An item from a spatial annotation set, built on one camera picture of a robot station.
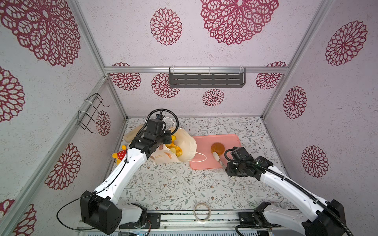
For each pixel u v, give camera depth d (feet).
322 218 1.26
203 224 2.39
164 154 2.62
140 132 1.93
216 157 2.95
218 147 3.20
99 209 1.25
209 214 2.49
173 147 2.89
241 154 1.99
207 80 3.03
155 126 1.84
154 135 1.86
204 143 3.50
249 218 2.40
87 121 2.49
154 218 2.45
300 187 1.47
